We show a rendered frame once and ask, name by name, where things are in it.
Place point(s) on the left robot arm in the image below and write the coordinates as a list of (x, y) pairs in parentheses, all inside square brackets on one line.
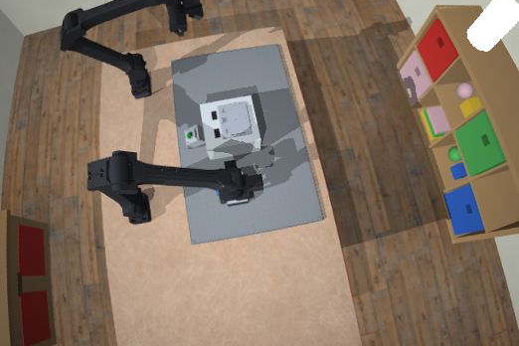
[(77, 22)]

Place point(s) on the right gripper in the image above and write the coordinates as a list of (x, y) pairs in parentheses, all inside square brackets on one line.
[(243, 196)]

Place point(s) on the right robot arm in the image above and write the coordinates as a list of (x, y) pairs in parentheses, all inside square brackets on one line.
[(122, 168)]

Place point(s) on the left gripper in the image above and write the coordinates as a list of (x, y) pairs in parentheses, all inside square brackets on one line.
[(173, 25)]

